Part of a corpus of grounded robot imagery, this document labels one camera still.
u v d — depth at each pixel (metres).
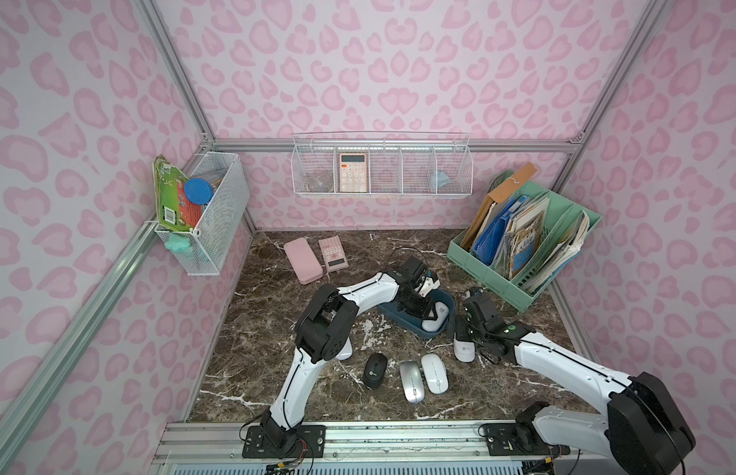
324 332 0.56
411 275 0.79
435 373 0.82
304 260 1.11
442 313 0.91
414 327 0.86
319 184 0.93
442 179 1.00
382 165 0.99
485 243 0.96
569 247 0.81
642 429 0.40
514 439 0.72
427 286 0.90
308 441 0.73
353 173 0.94
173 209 0.69
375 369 0.84
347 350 0.88
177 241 0.64
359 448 0.72
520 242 0.91
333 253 1.11
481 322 0.66
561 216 0.88
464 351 0.86
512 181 0.87
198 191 0.75
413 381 0.81
